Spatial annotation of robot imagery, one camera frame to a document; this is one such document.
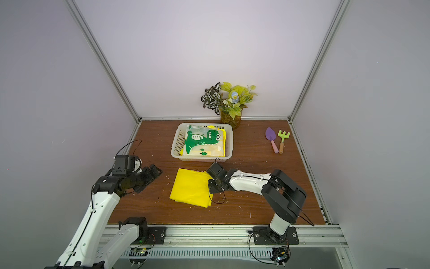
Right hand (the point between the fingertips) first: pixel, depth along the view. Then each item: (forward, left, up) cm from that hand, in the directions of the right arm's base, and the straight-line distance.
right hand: (211, 185), depth 87 cm
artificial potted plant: (+43, -8, +22) cm, 49 cm away
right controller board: (-29, -32, -3) cm, 43 cm away
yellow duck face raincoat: (+31, -6, +5) cm, 32 cm away
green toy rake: (+36, -46, -2) cm, 58 cm away
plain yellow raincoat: (-1, +11, -1) cm, 11 cm away
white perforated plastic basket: (+24, +20, +8) cm, 32 cm away
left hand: (-1, +24, +14) cm, 28 cm away
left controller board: (-31, +31, -4) cm, 44 cm away
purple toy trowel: (+37, -37, -2) cm, 52 cm away
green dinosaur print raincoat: (+23, +6, +9) cm, 25 cm away
